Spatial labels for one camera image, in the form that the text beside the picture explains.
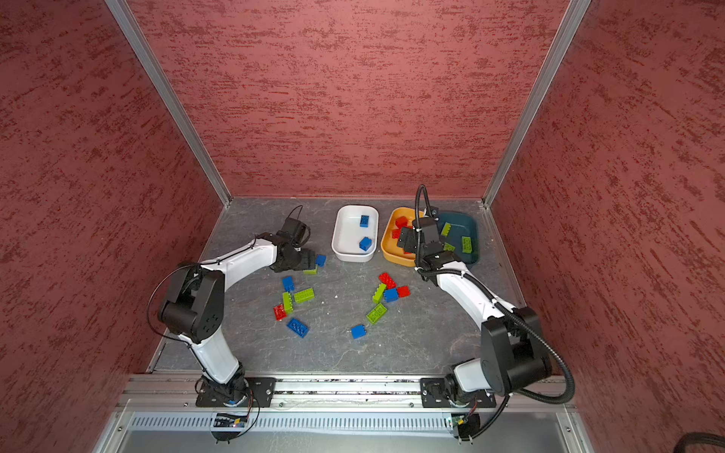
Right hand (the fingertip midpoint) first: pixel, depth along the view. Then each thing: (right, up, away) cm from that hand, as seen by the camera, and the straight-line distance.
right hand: (413, 238), depth 89 cm
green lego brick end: (+23, -3, +17) cm, 29 cm away
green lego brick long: (-36, -19, +3) cm, 41 cm away
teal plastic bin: (+23, +4, +21) cm, 31 cm away
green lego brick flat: (-12, -25, 0) cm, 27 cm away
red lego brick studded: (-9, -15, +6) cm, 18 cm away
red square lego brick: (-2, +5, +22) cm, 22 cm away
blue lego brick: (-43, -16, +6) cm, 46 cm away
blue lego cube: (-16, -3, +14) cm, 22 cm away
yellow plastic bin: (-7, -3, +17) cm, 18 cm away
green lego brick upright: (-11, -18, +2) cm, 22 cm away
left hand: (-38, -11, +6) cm, 40 cm away
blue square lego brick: (-18, -29, -3) cm, 34 cm away
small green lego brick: (-36, -13, +9) cm, 39 cm away
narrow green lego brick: (-41, -21, -1) cm, 46 cm away
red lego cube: (-4, +1, +21) cm, 21 cm away
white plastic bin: (-24, +1, +24) cm, 34 cm away
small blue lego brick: (-32, -9, +12) cm, 35 cm away
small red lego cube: (-3, -19, +7) cm, 21 cm away
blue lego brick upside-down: (-16, +6, +22) cm, 28 cm away
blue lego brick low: (-7, -19, +3) cm, 21 cm away
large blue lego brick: (-36, -28, -4) cm, 46 cm away
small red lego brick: (-43, -24, -1) cm, 49 cm away
